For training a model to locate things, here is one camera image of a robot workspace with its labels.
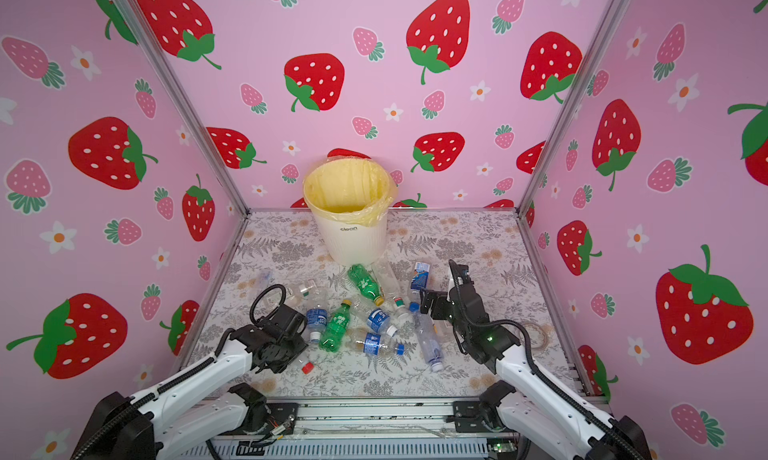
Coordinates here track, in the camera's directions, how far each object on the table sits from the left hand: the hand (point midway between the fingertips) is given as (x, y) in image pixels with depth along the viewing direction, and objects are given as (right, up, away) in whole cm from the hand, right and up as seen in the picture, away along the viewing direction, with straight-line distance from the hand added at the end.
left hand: (304, 348), depth 85 cm
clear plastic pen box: (-18, +18, +16) cm, 30 cm away
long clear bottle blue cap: (+36, +4, +1) cm, 36 cm away
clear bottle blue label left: (+3, +7, +1) cm, 8 cm away
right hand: (+37, +17, -4) cm, 41 cm away
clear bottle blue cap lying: (+18, +3, -3) cm, 19 cm away
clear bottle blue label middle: (+21, +8, +1) cm, 23 cm away
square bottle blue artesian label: (+34, +18, +9) cm, 40 cm away
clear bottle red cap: (+2, -5, -4) cm, 6 cm away
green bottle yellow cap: (+10, +6, -1) cm, 11 cm away
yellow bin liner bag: (+13, +49, +20) cm, 54 cm away
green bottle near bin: (+18, +17, +8) cm, 26 cm away
